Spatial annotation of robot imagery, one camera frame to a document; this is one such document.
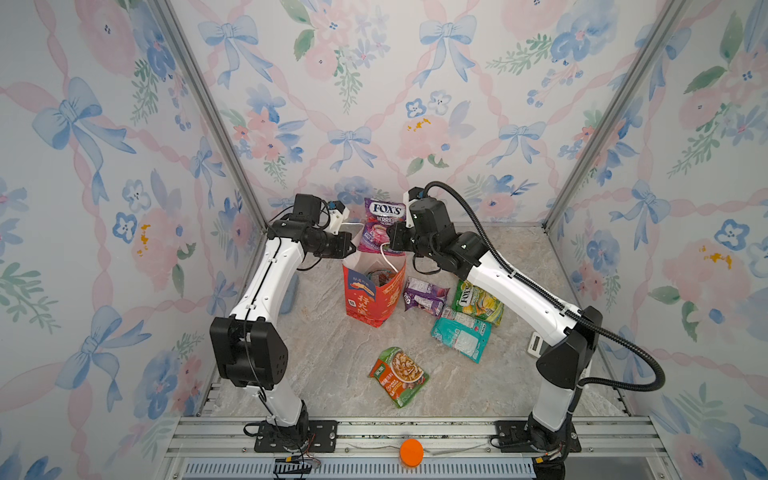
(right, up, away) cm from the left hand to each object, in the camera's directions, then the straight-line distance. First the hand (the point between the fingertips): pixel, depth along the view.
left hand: (355, 245), depth 82 cm
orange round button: (+14, -46, -17) cm, 51 cm away
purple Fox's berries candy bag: (+6, +7, -6) cm, 11 cm away
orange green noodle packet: (+12, -36, +1) cm, 38 cm away
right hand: (+9, +4, -7) cm, 12 cm away
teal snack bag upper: (+33, -27, +7) cm, 43 cm away
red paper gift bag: (+4, -11, +11) cm, 17 cm away
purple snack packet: (+22, -16, +14) cm, 31 cm away
